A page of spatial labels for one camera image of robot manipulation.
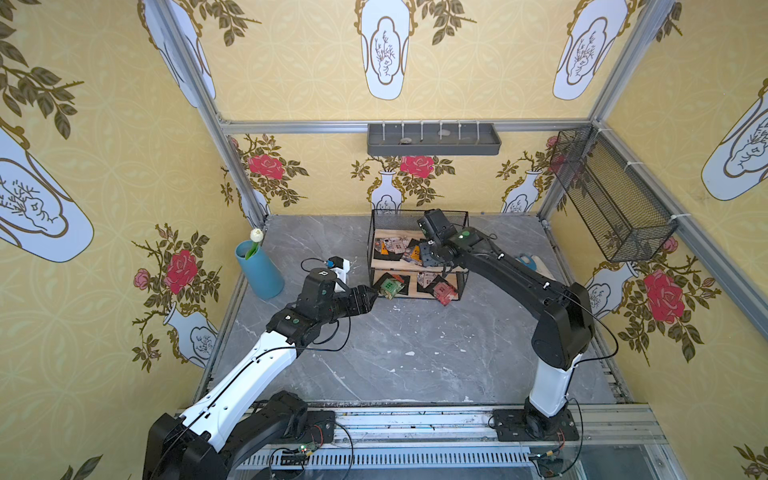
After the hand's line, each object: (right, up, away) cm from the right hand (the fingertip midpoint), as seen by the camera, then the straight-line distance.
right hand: (423, 254), depth 88 cm
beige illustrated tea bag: (-8, +3, +2) cm, 8 cm away
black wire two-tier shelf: (-6, -2, -1) cm, 7 cm away
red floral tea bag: (+8, -13, +9) cm, 18 cm away
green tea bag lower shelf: (-10, -12, +9) cm, 18 cm away
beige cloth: (+43, -5, +16) cm, 46 cm away
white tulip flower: (-44, +5, -12) cm, 46 cm away
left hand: (-16, -10, -10) cm, 21 cm away
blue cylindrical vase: (-49, -6, +1) cm, 49 cm away
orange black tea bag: (-2, 0, 0) cm, 2 cm away
